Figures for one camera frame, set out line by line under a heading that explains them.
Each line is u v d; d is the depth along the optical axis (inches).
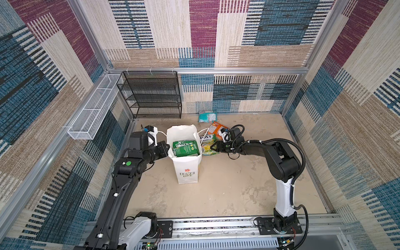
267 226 29.0
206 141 40.0
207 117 45.3
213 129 42.6
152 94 43.8
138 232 21.1
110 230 15.3
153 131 26.0
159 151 25.0
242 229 29.2
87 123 36.4
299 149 20.1
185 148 32.6
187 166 28.8
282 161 21.7
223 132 37.0
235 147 31.8
